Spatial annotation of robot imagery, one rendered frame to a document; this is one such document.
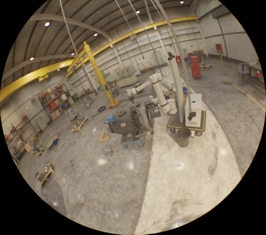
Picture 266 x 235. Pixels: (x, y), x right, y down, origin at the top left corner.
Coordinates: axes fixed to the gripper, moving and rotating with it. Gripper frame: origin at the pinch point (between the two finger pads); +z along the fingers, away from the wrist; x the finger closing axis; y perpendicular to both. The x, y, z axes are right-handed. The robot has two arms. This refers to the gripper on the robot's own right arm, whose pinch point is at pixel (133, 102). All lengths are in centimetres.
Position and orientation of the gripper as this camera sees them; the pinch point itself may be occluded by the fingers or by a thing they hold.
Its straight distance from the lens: 218.0
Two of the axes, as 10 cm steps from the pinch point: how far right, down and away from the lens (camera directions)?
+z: 3.7, 8.7, 3.3
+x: 6.8, -4.9, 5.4
